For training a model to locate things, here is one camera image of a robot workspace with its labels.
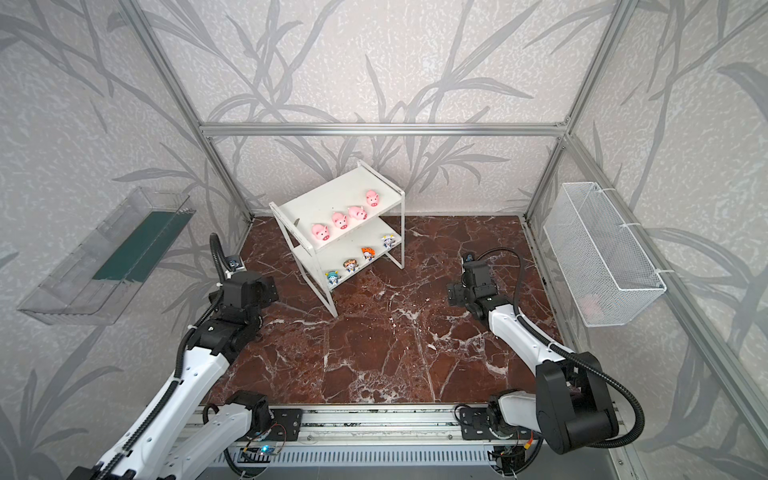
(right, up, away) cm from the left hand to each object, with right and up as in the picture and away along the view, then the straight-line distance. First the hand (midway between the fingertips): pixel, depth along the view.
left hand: (253, 274), depth 77 cm
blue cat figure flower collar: (+25, +2, +5) cm, 25 cm away
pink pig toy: (+20, +11, -8) cm, 25 cm away
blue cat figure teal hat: (+20, -1, +3) cm, 21 cm away
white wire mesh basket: (+82, +1, -18) cm, 84 cm away
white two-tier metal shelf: (+19, +5, -9) cm, 22 cm away
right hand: (+60, -2, +13) cm, 62 cm away
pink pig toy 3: (+28, +16, -4) cm, 33 cm away
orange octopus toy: (+29, +5, +7) cm, 31 cm away
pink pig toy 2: (+24, +14, -6) cm, 29 cm away
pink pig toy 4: (+31, +20, -1) cm, 37 cm away
